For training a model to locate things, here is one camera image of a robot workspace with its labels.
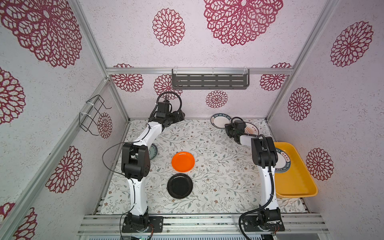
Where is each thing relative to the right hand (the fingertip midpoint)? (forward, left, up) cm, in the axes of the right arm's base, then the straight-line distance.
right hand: (225, 122), depth 113 cm
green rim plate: (-32, -33, -3) cm, 46 cm away
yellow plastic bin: (-44, -36, -4) cm, 57 cm away
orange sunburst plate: (-2, -19, -5) cm, 20 cm away
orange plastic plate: (-32, +30, -5) cm, 44 cm away
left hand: (-11, +34, +14) cm, 38 cm away
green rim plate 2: (+9, +3, -8) cm, 13 cm away
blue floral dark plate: (-26, +51, -3) cm, 57 cm away
